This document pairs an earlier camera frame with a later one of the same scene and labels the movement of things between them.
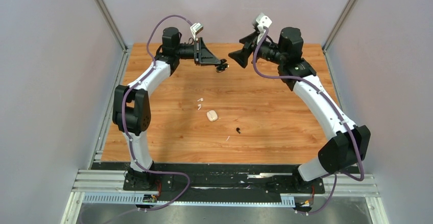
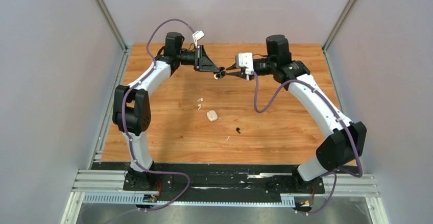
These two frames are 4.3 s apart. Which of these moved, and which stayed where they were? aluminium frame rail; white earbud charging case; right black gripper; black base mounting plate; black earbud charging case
Moved: right black gripper; black earbud charging case
Stayed: white earbud charging case; black base mounting plate; aluminium frame rail
